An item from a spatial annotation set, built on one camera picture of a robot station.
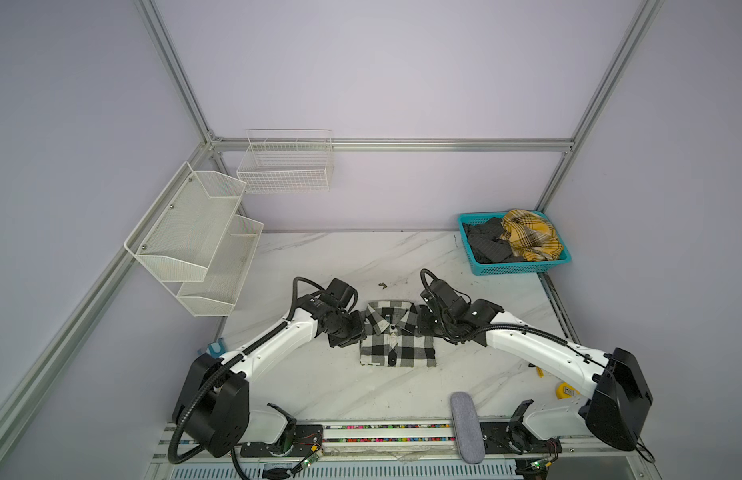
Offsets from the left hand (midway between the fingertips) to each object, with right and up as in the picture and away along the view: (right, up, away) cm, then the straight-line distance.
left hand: (363, 338), depth 81 cm
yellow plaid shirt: (+58, +30, +23) cm, 69 cm away
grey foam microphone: (+27, -20, -8) cm, 35 cm away
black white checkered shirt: (+8, -2, +7) cm, 11 cm away
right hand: (+15, +4, 0) cm, 15 cm away
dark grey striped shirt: (+43, +28, +24) cm, 57 cm away
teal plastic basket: (+40, +19, +21) cm, 49 cm away
